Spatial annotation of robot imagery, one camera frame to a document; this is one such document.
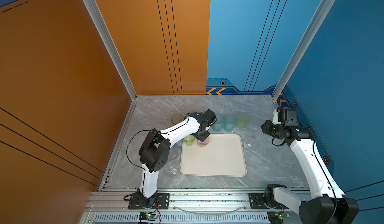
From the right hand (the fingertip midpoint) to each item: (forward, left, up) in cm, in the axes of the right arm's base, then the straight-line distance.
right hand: (262, 126), depth 79 cm
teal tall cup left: (+9, +22, -13) cm, 27 cm away
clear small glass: (-1, +3, -18) cm, 18 cm away
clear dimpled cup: (-11, +49, -16) cm, 53 cm away
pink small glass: (0, +31, -18) cm, 36 cm away
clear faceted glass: (-15, +49, -19) cm, 54 cm away
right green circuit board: (-38, -3, -21) cm, 43 cm away
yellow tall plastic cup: (+9, +47, -4) cm, 48 cm away
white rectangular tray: (-8, +20, -20) cm, 29 cm away
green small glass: (+1, +40, -16) cm, 43 cm away
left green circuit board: (-37, +59, -20) cm, 73 cm away
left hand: (+3, +34, -12) cm, 36 cm away
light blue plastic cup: (-3, +46, -13) cm, 48 cm away
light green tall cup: (+16, +5, -14) cm, 21 cm away
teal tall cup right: (+15, +13, -17) cm, 26 cm away
